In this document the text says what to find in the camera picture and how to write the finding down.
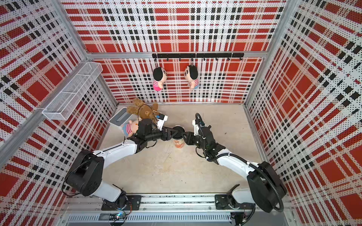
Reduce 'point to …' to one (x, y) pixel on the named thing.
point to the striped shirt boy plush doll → (130, 128)
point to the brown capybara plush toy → (144, 110)
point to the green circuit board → (117, 216)
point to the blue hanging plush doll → (191, 74)
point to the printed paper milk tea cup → (178, 144)
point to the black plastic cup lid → (178, 135)
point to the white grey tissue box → (120, 117)
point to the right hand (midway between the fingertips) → (185, 135)
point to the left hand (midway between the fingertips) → (177, 130)
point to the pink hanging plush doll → (160, 76)
